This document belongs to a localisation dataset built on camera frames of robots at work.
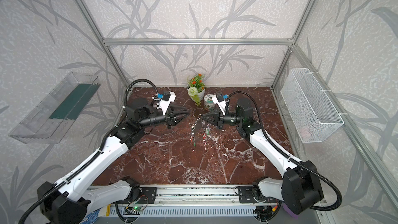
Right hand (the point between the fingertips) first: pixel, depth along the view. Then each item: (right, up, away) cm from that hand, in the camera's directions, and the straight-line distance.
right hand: (203, 114), depth 69 cm
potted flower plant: (-6, +15, +32) cm, 36 cm away
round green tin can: (+2, +4, +33) cm, 33 cm away
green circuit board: (-31, -44, +2) cm, 54 cm away
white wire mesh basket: (+45, 0, -7) cm, 45 cm away
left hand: (-6, +2, -4) cm, 8 cm away
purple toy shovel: (+25, -26, -25) cm, 44 cm away
